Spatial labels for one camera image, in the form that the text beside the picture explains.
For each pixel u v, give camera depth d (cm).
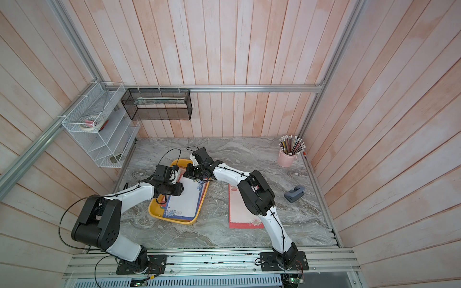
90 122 74
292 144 101
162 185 72
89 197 48
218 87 98
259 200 57
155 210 87
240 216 87
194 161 87
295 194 89
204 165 76
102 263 66
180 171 90
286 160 102
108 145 78
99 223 45
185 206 90
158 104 101
